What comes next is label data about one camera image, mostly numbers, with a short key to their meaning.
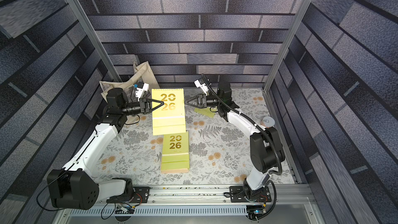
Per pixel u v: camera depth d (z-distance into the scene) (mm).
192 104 704
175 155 833
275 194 711
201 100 668
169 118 697
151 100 678
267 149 462
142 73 947
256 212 698
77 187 393
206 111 1046
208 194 756
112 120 558
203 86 714
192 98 693
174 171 810
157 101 683
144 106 635
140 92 668
